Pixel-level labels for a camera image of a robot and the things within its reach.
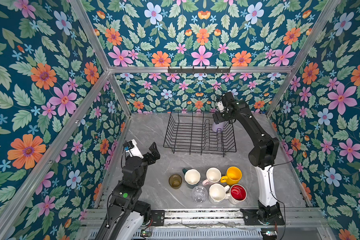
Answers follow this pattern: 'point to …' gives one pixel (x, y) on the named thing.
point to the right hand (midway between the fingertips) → (222, 116)
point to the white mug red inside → (237, 193)
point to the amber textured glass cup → (175, 181)
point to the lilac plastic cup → (220, 126)
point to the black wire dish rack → (191, 131)
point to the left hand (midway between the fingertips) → (150, 142)
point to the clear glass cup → (199, 194)
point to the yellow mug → (234, 174)
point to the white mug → (217, 192)
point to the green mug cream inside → (192, 177)
